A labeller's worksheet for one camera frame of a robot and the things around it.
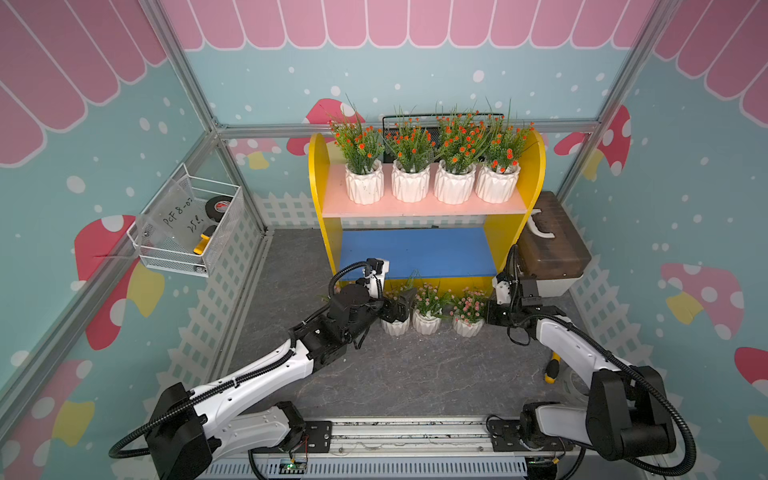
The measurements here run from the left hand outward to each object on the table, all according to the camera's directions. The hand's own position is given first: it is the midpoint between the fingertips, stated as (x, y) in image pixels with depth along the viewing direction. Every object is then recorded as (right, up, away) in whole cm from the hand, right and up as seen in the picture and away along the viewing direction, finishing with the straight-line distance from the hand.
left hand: (400, 290), depth 74 cm
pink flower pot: (-1, -13, +14) cm, 19 cm away
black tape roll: (-49, +22, +6) cm, 54 cm away
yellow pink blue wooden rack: (+11, +13, +24) cm, 29 cm away
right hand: (+25, -8, +16) cm, 31 cm away
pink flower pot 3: (+18, -7, +7) cm, 21 cm away
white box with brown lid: (+48, +10, +19) cm, 52 cm away
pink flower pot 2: (+8, -5, +9) cm, 13 cm away
